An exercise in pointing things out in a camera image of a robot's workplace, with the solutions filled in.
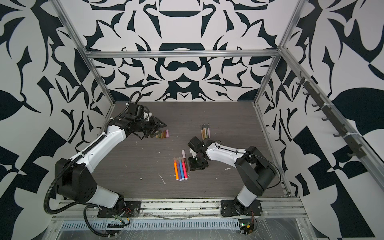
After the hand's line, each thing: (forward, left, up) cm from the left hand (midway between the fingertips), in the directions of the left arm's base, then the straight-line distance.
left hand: (166, 124), depth 80 cm
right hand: (-17, -13, -20) cm, 29 cm away
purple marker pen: (-18, -6, -20) cm, 28 cm away
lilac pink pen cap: (+8, +3, -21) cm, 22 cm away
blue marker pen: (-16, -7, -21) cm, 28 cm away
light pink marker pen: (-7, -8, -21) cm, 24 cm away
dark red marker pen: (-11, -9, -21) cm, 25 cm away
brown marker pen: (+7, -22, -21) cm, 31 cm away
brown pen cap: (+8, +4, -21) cm, 23 cm away
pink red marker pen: (-16, -9, -21) cm, 28 cm away
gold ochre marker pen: (+7, -21, -22) cm, 31 cm away
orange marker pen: (-17, -4, -21) cm, 27 cm away
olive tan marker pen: (+7, -24, -21) cm, 33 cm away
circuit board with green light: (-44, -38, -23) cm, 62 cm away
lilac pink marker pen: (+9, -26, -21) cm, 34 cm away
